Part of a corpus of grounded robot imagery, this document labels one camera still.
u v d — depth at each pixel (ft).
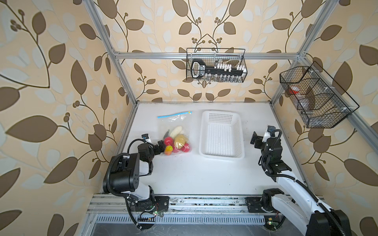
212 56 2.96
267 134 2.31
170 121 3.55
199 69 2.74
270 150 1.97
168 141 2.99
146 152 2.48
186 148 2.86
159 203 2.43
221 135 3.34
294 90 2.65
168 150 2.87
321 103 2.38
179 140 2.84
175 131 3.31
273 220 2.35
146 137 2.71
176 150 2.91
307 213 1.37
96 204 2.48
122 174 1.51
